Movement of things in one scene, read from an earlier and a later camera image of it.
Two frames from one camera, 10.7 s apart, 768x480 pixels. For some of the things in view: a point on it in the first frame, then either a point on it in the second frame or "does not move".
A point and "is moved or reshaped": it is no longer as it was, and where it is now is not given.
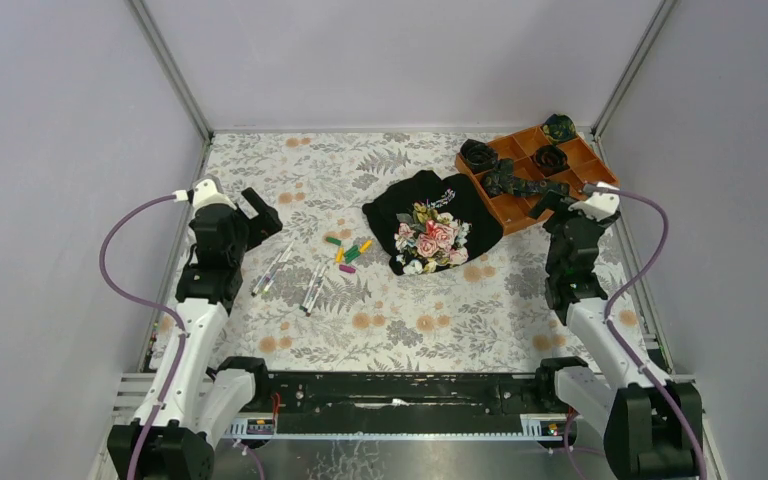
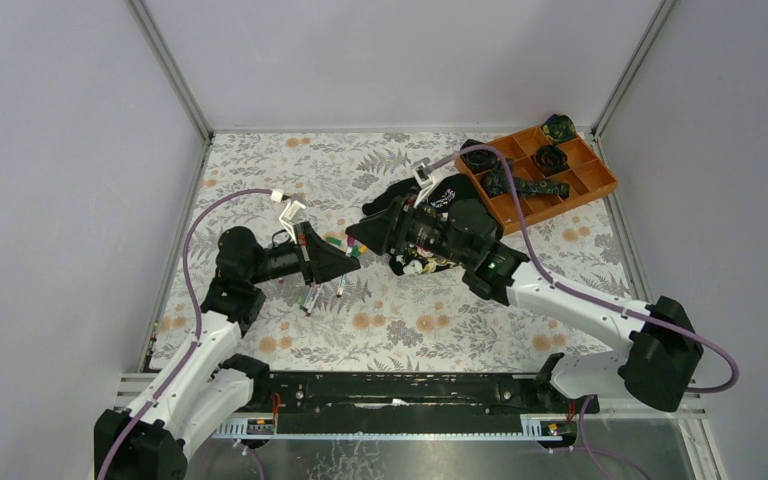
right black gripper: (557, 208) to (397, 226)
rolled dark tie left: (478, 156) does not move
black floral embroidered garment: (424, 223) does not move
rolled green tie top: (559, 128) does not move
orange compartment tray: (536, 157) does not move
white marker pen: (278, 267) is moved or reshaped
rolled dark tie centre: (551, 159) does not move
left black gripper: (247, 221) to (305, 258)
